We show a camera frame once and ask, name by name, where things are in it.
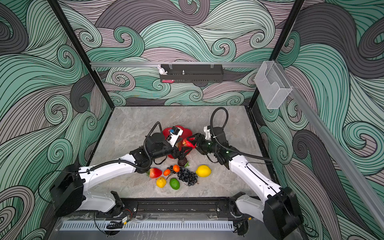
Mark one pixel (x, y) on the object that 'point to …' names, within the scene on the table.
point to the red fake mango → (154, 173)
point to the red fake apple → (189, 142)
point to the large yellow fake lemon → (203, 171)
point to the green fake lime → (174, 183)
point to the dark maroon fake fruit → (182, 162)
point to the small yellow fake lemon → (161, 182)
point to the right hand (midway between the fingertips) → (189, 142)
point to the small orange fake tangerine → (166, 172)
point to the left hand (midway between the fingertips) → (187, 142)
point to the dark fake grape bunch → (186, 176)
